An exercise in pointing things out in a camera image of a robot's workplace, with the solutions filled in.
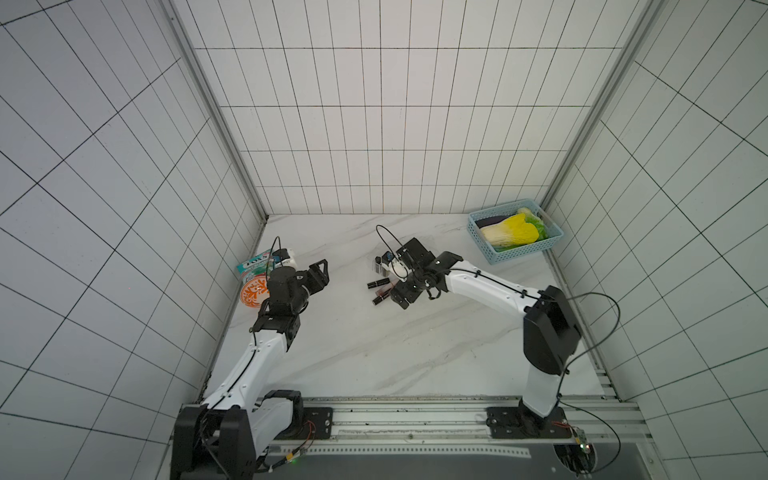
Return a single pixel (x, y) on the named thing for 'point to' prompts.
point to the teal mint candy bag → (256, 266)
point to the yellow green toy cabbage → (520, 230)
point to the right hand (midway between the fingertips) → (392, 289)
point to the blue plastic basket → (498, 214)
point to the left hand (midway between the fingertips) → (316, 270)
